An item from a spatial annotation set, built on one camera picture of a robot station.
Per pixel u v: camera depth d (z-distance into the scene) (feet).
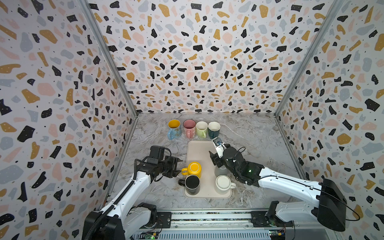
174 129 3.27
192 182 2.55
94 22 2.42
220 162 2.27
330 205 1.33
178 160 2.50
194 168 2.69
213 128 3.34
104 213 1.32
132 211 1.90
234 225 2.40
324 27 2.52
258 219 2.44
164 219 2.40
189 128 3.28
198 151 3.29
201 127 3.44
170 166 2.38
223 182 2.57
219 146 2.13
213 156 2.28
